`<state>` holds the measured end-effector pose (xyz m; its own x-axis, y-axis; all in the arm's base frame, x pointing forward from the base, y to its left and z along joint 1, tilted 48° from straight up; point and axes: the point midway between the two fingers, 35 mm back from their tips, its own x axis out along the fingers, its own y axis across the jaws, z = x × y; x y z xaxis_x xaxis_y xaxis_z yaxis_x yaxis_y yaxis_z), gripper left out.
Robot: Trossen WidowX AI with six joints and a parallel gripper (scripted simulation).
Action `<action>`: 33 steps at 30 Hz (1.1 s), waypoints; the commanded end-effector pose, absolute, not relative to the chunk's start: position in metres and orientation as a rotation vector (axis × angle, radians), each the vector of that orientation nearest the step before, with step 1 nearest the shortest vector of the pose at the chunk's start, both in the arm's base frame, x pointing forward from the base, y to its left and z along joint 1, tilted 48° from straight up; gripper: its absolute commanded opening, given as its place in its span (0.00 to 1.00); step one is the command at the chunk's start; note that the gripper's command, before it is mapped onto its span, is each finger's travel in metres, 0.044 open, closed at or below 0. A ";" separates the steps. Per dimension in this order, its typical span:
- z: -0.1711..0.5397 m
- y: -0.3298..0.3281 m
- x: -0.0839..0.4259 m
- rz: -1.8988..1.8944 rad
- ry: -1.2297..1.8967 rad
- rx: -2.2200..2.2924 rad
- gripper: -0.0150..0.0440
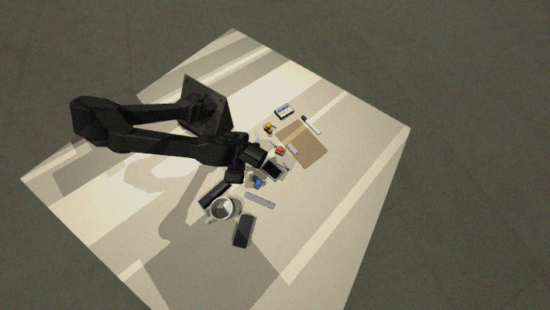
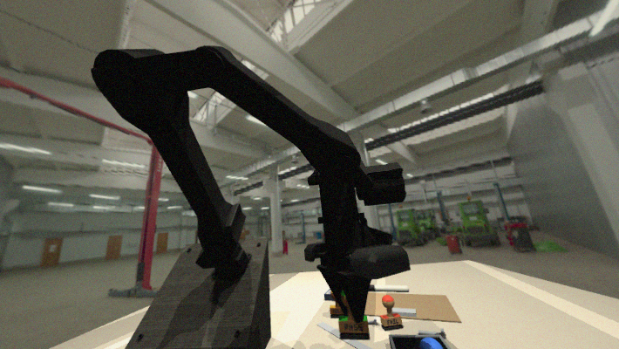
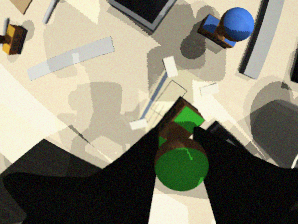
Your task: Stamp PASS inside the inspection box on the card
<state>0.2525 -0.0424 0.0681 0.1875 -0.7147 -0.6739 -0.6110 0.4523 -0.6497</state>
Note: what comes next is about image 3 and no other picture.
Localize grey mug with handle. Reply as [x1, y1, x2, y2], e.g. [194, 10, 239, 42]
[253, 99, 298, 169]

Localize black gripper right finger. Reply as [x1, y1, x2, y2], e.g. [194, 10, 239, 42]
[192, 127, 298, 224]

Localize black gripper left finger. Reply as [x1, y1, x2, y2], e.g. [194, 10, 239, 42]
[3, 128, 158, 224]

